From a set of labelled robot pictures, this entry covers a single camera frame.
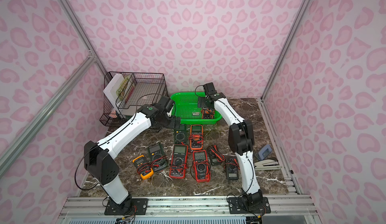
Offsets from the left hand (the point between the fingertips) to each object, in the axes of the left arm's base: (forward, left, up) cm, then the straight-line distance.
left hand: (173, 121), depth 84 cm
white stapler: (-19, -52, -16) cm, 58 cm away
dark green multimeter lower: (-15, +9, -15) cm, 23 cm away
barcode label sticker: (+19, -12, -17) cm, 29 cm away
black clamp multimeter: (-21, -32, -14) cm, 41 cm away
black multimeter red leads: (-15, -24, -15) cm, 32 cm away
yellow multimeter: (-20, +16, -13) cm, 29 cm away
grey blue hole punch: (-12, -52, -14) cm, 56 cm away
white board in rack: (+17, +38, +8) cm, 42 cm away
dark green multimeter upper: (+1, -3, -17) cm, 17 cm away
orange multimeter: (+17, -20, -13) cm, 30 cm away
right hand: (+19, -18, -5) cm, 27 cm away
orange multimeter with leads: (-2, -13, -14) cm, 19 cm away
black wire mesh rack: (+23, +34, +1) cm, 41 cm away
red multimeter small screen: (-21, -16, -13) cm, 29 cm away
